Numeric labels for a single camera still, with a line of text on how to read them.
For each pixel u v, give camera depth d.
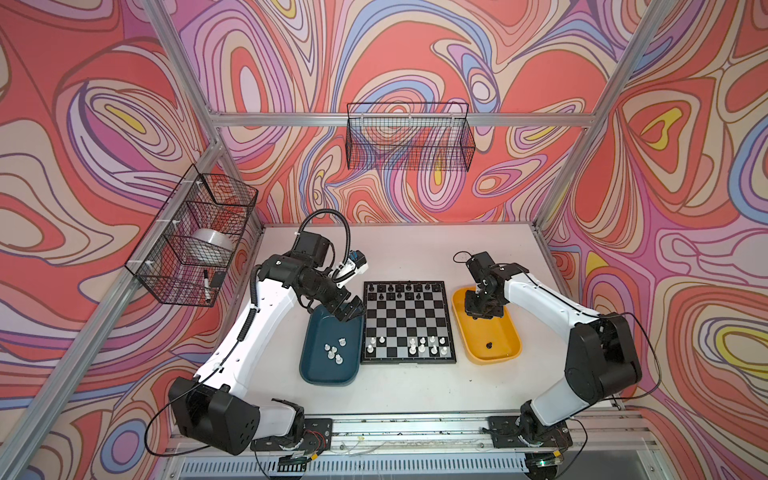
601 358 0.44
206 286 0.72
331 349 0.86
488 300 0.71
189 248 0.70
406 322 0.91
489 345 0.88
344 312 0.65
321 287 0.61
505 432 0.73
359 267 0.67
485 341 0.88
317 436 0.72
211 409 0.38
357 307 0.65
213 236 0.74
